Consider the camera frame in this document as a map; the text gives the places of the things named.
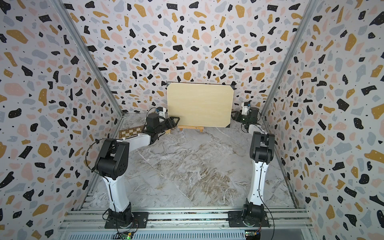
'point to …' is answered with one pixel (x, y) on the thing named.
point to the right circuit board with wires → (253, 234)
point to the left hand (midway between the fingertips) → (178, 118)
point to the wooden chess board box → (125, 133)
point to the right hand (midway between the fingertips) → (233, 112)
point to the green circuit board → (126, 235)
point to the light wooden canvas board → (199, 104)
